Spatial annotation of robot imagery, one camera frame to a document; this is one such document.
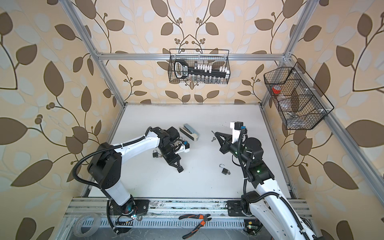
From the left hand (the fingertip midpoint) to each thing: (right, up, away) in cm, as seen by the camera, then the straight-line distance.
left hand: (179, 165), depth 81 cm
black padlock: (-17, +3, +13) cm, 22 cm away
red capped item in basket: (+56, +43, +6) cm, 71 cm away
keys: (+18, +16, -10) cm, 26 cm away
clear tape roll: (-45, -25, -14) cm, 53 cm away
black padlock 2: (+26, -6, +6) cm, 27 cm away
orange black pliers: (+13, -22, -10) cm, 28 cm away
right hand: (+19, +18, -12) cm, 28 cm away
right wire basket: (+62, +33, -7) cm, 70 cm away
